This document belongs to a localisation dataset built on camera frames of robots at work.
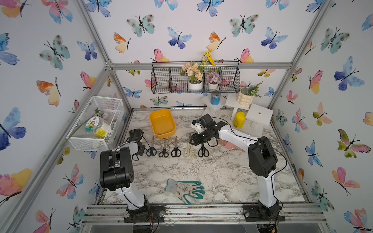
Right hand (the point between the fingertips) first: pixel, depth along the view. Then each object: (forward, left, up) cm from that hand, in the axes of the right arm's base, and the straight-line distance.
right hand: (193, 140), depth 91 cm
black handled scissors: (-4, +11, -10) cm, 15 cm away
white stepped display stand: (+16, -37, +4) cm, 41 cm away
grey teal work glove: (-27, +5, -9) cm, 28 cm away
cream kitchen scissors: (-3, +2, -9) cm, 10 cm away
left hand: (-2, +38, -8) cm, 39 cm away
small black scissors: (-4, +19, -10) cm, 22 cm away
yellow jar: (+17, -31, +1) cm, 35 cm away
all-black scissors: (-2, -7, -10) cm, 12 cm away
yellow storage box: (+19, +24, -9) cm, 32 cm away
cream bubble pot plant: (+20, -30, +20) cm, 41 cm away
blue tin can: (+27, -14, +11) cm, 32 cm away
